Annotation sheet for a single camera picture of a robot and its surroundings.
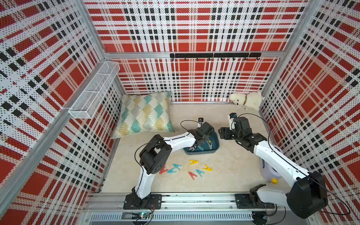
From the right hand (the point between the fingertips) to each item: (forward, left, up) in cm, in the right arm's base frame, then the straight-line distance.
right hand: (226, 130), depth 84 cm
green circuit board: (-42, +47, -14) cm, 64 cm away
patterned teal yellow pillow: (+14, +55, 0) cm, 57 cm away
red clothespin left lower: (-19, +39, -15) cm, 46 cm away
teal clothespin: (-4, +15, -15) cm, 21 cm away
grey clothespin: (-4, +8, -15) cm, 18 cm away
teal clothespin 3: (-16, +31, -16) cm, 38 cm away
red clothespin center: (-21, +21, -17) cm, 34 cm away
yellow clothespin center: (-14, +20, -15) cm, 28 cm away
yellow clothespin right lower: (-18, +11, -16) cm, 26 cm away
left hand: (+4, +11, -10) cm, 16 cm away
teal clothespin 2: (-20, +16, -16) cm, 30 cm away
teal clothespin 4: (-19, +34, -16) cm, 42 cm away
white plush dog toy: (+34, -28, -9) cm, 45 cm away
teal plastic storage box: (-4, +11, -15) cm, 19 cm away
